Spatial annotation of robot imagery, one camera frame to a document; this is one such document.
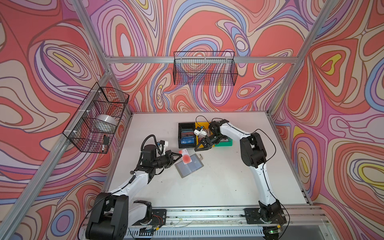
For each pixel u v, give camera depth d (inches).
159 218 28.5
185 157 32.8
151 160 26.3
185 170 34.8
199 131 34.0
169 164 29.3
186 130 43.3
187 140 39.9
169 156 29.5
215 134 32.8
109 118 28.9
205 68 37.7
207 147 32.2
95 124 27.6
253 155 24.0
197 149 33.4
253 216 28.8
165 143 31.7
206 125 35.8
